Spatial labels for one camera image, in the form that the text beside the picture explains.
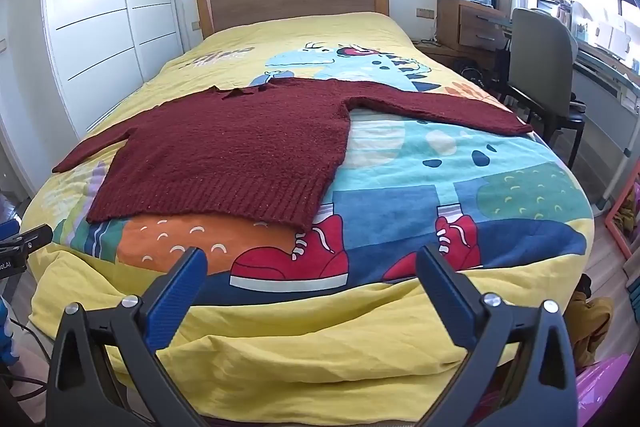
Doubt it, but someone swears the dark red knit sweater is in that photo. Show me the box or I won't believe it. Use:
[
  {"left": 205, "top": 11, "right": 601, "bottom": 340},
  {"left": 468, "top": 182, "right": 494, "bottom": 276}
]
[{"left": 53, "top": 77, "right": 532, "bottom": 231}]

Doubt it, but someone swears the pink plastic bag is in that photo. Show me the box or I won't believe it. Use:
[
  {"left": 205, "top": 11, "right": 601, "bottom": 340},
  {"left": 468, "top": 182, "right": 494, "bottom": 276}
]
[{"left": 576, "top": 353, "right": 630, "bottom": 426}]

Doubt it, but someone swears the yellow cloth on floor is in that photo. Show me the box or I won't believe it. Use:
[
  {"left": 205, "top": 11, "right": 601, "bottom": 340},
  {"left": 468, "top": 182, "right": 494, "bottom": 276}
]
[{"left": 563, "top": 273, "right": 614, "bottom": 373}]

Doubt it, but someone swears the yellow dinosaur print duvet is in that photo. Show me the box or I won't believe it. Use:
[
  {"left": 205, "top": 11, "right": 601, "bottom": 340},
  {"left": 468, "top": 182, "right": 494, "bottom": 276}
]
[{"left": 24, "top": 13, "right": 594, "bottom": 426}]

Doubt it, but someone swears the orange storage bin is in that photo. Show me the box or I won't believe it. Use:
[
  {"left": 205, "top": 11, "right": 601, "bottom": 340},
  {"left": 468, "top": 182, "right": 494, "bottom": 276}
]
[{"left": 604, "top": 161, "right": 640, "bottom": 259}]

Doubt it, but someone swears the white wardrobe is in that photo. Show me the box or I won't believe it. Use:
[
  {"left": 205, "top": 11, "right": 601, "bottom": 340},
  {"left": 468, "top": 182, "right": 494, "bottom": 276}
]
[{"left": 43, "top": 0, "right": 183, "bottom": 136}]

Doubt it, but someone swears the desk with clutter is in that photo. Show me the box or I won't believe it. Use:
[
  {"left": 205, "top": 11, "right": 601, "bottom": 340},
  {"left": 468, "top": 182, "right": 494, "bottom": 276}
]
[{"left": 537, "top": 0, "right": 640, "bottom": 212}]

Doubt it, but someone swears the grey desk chair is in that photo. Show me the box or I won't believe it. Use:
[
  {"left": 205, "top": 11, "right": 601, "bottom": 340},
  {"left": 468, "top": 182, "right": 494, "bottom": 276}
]
[{"left": 500, "top": 8, "right": 586, "bottom": 167}]

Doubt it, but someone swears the wooden drawer cabinet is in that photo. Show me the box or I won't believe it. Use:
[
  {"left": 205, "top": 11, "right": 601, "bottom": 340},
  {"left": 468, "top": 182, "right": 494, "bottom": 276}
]
[{"left": 435, "top": 0, "right": 506, "bottom": 52}]

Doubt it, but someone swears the wall socket plate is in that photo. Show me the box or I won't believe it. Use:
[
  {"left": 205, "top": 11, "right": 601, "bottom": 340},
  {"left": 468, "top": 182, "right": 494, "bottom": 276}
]
[{"left": 416, "top": 8, "right": 435, "bottom": 20}]

